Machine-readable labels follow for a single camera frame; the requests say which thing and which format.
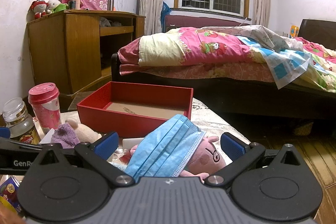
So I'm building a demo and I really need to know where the glass jar with gold label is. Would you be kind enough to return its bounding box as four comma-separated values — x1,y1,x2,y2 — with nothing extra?
2,97,41,144

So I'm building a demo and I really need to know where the purple knitted sock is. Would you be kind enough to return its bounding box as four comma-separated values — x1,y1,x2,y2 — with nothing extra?
51,123,80,149

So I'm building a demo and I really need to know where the red cardboard box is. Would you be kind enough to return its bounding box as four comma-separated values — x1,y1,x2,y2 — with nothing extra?
77,81,193,138

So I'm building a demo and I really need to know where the blue checkered sheet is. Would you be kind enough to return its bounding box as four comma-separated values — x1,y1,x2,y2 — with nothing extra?
202,24,314,90

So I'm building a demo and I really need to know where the steel thermos bottle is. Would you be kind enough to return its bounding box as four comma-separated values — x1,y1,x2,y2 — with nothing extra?
106,0,114,11

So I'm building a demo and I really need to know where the cream plush bear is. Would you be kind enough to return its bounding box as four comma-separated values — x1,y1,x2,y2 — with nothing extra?
66,118,102,143

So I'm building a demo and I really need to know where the pink floral quilt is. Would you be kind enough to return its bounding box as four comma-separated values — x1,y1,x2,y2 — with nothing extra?
117,27,335,93

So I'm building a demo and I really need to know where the blue face mask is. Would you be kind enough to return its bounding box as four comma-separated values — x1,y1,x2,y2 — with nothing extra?
125,114,206,181

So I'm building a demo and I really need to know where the dark wooden headboard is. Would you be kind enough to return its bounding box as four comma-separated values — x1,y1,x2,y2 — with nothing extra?
298,19,336,50

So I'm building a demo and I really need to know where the wooden desk cabinet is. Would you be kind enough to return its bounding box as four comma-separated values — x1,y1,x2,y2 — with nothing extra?
27,10,145,96

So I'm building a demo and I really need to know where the white and green plush toy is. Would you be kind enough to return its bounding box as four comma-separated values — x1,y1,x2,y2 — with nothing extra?
46,0,68,14

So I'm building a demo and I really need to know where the blue plastic bag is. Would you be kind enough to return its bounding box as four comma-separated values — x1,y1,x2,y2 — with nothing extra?
160,2,171,31

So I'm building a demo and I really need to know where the colorful snack packet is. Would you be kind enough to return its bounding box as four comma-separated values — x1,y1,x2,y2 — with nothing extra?
0,176,24,217

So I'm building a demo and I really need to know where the floral tablecloth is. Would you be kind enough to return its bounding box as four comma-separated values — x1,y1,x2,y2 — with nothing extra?
33,98,250,170

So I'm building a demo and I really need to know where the pink pig plush toy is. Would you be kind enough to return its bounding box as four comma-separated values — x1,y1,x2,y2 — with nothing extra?
130,136,226,180

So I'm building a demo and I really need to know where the red santa plush doll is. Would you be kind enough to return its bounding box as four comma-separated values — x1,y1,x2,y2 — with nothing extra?
29,0,51,19

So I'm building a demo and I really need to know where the dark bed frame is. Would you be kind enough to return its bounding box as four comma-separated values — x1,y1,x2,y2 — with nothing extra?
111,53,335,139

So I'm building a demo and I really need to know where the white foam block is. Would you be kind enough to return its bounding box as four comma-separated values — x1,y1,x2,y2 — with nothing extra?
122,138,143,150

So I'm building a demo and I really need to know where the pink lidded plastic tumbler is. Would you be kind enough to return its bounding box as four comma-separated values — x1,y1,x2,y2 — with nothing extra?
28,83,61,134

